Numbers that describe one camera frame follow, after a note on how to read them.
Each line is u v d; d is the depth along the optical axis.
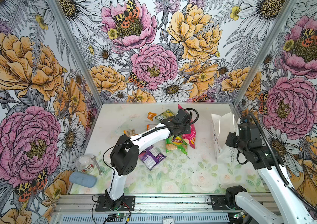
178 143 0.94
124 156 0.50
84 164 0.88
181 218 0.65
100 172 0.85
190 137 0.91
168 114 1.11
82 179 0.79
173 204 0.76
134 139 0.52
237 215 0.72
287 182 0.41
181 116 0.67
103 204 0.73
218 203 0.74
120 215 0.71
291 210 0.38
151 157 0.88
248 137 0.50
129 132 1.00
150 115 1.12
